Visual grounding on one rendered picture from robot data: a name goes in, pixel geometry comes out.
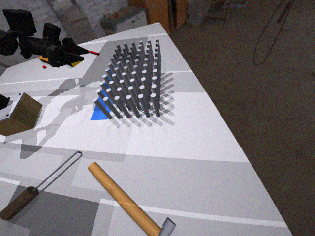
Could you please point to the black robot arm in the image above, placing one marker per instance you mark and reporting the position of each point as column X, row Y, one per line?
column 22, row 26

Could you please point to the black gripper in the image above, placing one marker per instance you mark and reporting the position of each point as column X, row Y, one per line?
column 60, row 55

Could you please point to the brown wooden hammer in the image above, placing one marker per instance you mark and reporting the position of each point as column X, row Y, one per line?
column 130, row 207

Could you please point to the blue tape strip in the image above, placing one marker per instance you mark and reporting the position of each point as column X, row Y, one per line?
column 97, row 113

